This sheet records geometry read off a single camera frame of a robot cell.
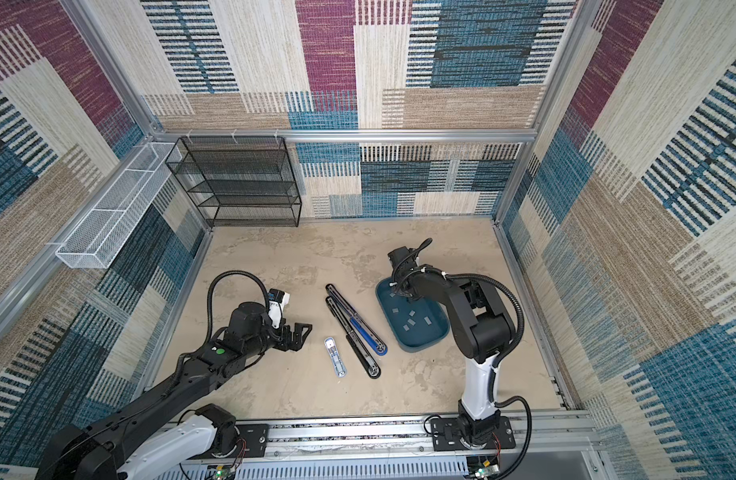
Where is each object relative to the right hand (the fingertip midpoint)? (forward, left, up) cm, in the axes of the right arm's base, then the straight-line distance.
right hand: (408, 288), depth 100 cm
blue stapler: (-19, +11, +1) cm, 22 cm away
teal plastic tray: (-13, -1, 0) cm, 13 cm away
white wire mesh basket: (-2, +76, +33) cm, 83 cm away
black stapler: (-18, +17, +2) cm, 25 cm away
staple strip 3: (-11, -5, 0) cm, 12 cm away
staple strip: (-8, +5, +1) cm, 10 cm away
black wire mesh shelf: (+38, +59, +17) cm, 72 cm away
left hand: (-15, +32, +10) cm, 37 cm away
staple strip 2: (-9, 0, 0) cm, 9 cm away
